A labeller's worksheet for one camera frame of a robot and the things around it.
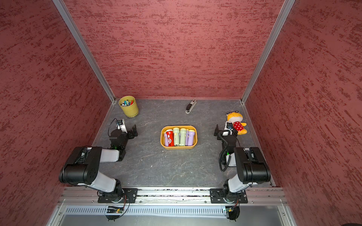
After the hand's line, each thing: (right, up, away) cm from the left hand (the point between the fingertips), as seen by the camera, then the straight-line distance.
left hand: (129, 128), depth 94 cm
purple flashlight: (+26, -8, -2) cm, 27 cm away
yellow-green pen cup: (-5, +16, +12) cm, 21 cm away
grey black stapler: (+43, +16, +19) cm, 50 cm away
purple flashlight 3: (+42, -6, -2) cm, 43 cm away
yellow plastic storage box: (+24, 0, +1) cm, 24 cm away
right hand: (+64, +1, -2) cm, 65 cm away
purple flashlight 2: (+40, -2, +1) cm, 40 cm away
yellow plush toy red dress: (+77, +6, +9) cm, 78 cm away
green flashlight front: (+37, -3, -2) cm, 37 cm away
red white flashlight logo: (+29, -5, -3) cm, 29 cm away
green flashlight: (+33, -4, -3) cm, 33 cm away
